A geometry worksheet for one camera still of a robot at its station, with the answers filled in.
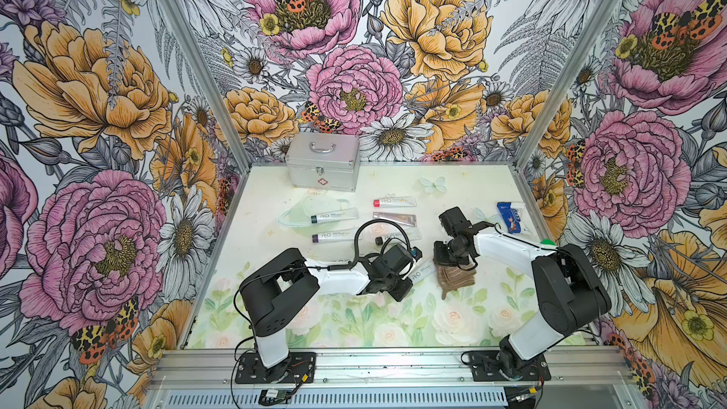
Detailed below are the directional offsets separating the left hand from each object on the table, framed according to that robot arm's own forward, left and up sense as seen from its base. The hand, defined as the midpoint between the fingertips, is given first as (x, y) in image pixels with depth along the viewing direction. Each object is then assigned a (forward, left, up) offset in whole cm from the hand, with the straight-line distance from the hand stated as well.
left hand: (401, 289), depth 88 cm
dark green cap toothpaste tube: (+27, +22, +1) cm, 35 cm away
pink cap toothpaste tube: (+33, -2, +1) cm, 33 cm away
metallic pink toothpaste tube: (+26, -4, 0) cm, 26 cm away
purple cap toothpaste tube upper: (+18, +21, +2) cm, 28 cm away
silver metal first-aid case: (+41, +26, +15) cm, 51 cm away
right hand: (+6, -13, +2) cm, 14 cm away
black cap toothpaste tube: (+19, -5, +1) cm, 20 cm away
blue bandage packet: (+24, -41, +3) cm, 47 cm away
